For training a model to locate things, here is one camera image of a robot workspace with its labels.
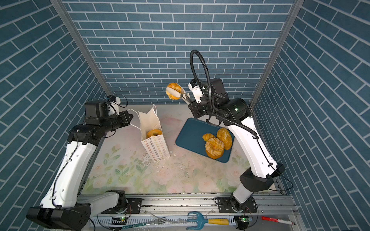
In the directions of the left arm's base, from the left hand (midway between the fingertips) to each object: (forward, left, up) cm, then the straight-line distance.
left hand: (134, 114), depth 70 cm
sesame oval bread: (+5, -52, -27) cm, 59 cm away
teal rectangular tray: (+7, -29, -31) cm, 43 cm away
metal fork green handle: (-41, -12, -33) cm, 53 cm away
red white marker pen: (-41, -64, -31) cm, 82 cm away
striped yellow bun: (+5, -40, -28) cm, 49 cm away
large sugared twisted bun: (-4, -44, -27) cm, 51 cm away
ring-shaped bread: (+6, -4, -24) cm, 25 cm away
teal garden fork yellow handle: (-41, -33, -30) cm, 61 cm away
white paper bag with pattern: (-8, -9, -17) cm, 21 cm away
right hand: (-1, -27, +9) cm, 29 cm away
